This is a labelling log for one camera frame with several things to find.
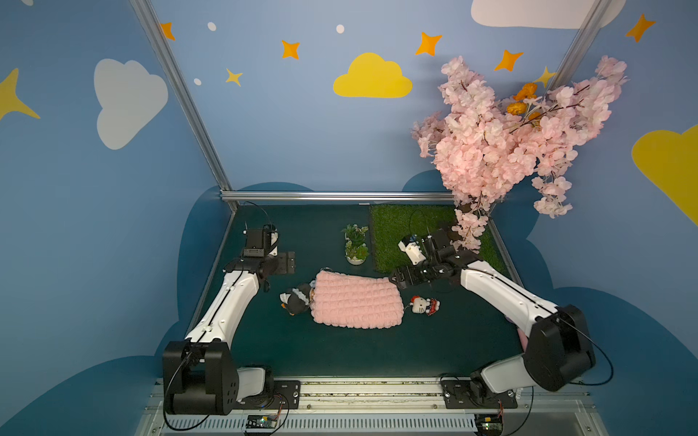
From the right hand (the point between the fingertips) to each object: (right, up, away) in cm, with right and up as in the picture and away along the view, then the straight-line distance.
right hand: (404, 271), depth 86 cm
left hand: (-41, +5, 0) cm, 42 cm away
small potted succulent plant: (-15, +6, +15) cm, 22 cm away
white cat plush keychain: (+6, -12, +2) cm, 13 cm away
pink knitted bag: (-16, -10, +1) cm, 19 cm away
